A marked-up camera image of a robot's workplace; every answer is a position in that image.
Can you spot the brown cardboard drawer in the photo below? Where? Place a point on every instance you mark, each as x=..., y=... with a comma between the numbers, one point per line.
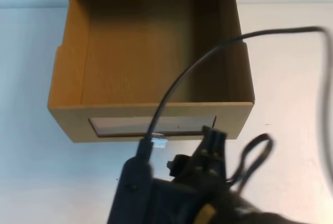
x=119, y=57

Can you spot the white drawer handle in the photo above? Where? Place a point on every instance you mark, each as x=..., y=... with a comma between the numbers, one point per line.
x=159, y=140

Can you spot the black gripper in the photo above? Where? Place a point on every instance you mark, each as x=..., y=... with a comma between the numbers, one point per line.
x=200, y=191

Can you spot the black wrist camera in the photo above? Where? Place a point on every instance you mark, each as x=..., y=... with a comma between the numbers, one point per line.
x=133, y=191

